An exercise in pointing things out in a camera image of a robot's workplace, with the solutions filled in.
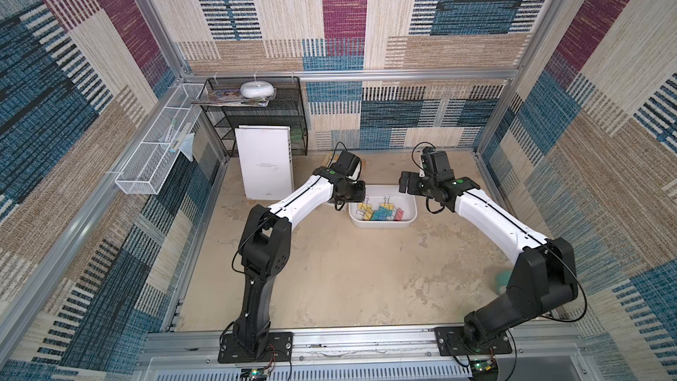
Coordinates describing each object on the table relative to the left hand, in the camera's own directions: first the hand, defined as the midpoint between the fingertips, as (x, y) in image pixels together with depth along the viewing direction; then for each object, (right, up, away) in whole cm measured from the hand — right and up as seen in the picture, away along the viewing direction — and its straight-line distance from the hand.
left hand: (361, 193), depth 93 cm
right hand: (+16, +5, -5) cm, 18 cm away
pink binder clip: (+15, -8, +6) cm, 18 cm away
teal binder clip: (+8, -8, +6) cm, 13 cm away
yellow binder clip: (+3, -7, +7) cm, 10 cm away
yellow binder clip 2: (+12, -5, +9) cm, 15 cm away
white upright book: (-32, +12, -2) cm, 35 cm away
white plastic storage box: (+18, -4, +8) cm, 20 cm away
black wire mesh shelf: (-29, +33, +15) cm, 47 cm away
